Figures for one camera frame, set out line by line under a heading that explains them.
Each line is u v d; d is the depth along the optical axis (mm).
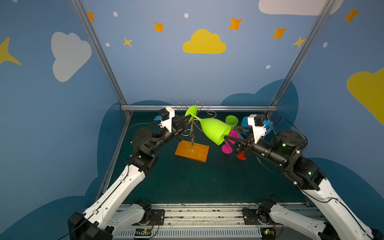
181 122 544
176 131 521
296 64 906
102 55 860
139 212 604
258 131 459
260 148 478
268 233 733
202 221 735
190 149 982
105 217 388
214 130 514
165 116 484
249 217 743
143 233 732
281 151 450
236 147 483
